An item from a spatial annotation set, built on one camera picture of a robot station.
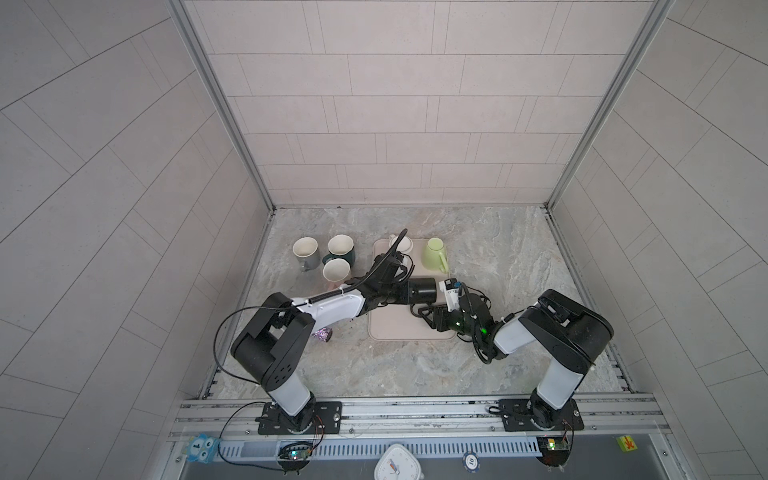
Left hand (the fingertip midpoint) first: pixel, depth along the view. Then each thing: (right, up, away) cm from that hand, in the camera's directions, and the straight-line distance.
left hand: (422, 290), depth 87 cm
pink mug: (-26, +5, +2) cm, 27 cm away
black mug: (0, 0, -2) cm, 2 cm away
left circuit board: (-29, -30, -23) cm, 48 cm away
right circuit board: (+29, -33, -19) cm, 48 cm away
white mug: (-5, +13, +9) cm, 16 cm away
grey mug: (-36, +11, +6) cm, 38 cm away
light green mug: (+4, +10, +6) cm, 12 cm away
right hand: (0, -7, +1) cm, 7 cm away
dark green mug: (-26, +13, +8) cm, 30 cm away
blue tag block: (-51, -30, -22) cm, 63 cm away
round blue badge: (+9, -33, -22) cm, 41 cm away
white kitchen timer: (-7, -32, -24) cm, 41 cm away
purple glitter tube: (-28, -11, -5) cm, 30 cm away
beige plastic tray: (-6, -8, -4) cm, 11 cm away
